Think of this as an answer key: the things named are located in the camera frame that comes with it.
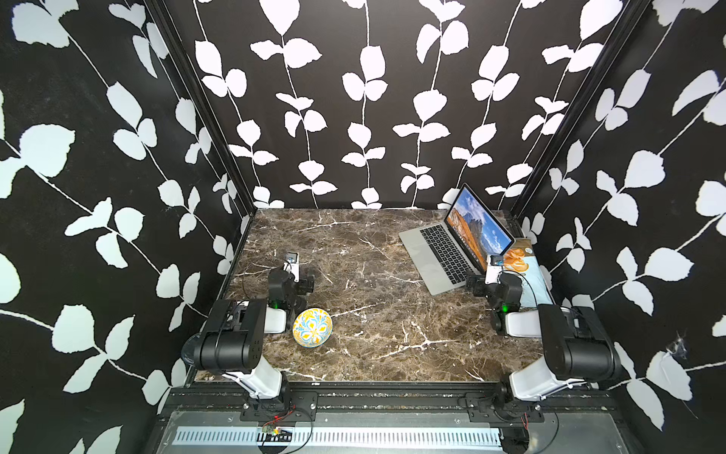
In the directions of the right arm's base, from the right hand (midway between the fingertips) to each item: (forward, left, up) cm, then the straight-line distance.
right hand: (480, 264), depth 94 cm
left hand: (0, +63, +1) cm, 63 cm away
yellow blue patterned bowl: (-20, +56, -7) cm, 60 cm away
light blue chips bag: (+5, -18, -5) cm, 19 cm away
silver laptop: (+10, +9, -8) cm, 15 cm away
